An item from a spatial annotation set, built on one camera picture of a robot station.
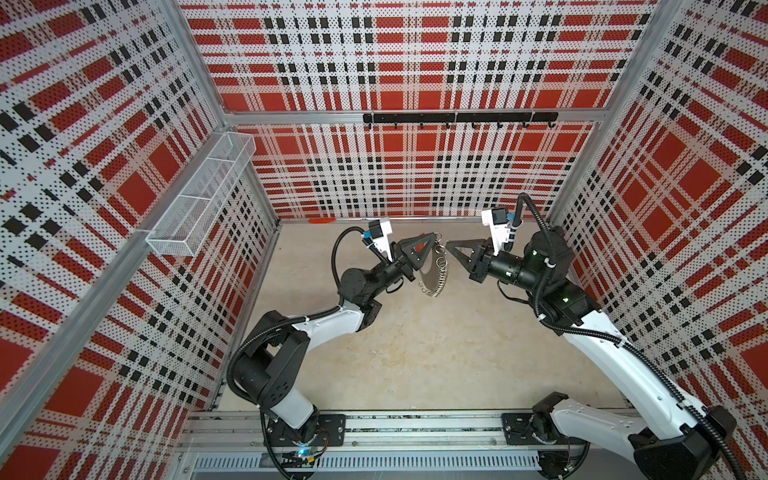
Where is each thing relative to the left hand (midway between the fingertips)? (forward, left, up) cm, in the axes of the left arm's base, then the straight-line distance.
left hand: (438, 240), depth 64 cm
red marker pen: (+49, +42, -41) cm, 76 cm away
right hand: (-3, -2, 0) cm, 3 cm away
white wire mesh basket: (+22, +75, -16) cm, 80 cm away
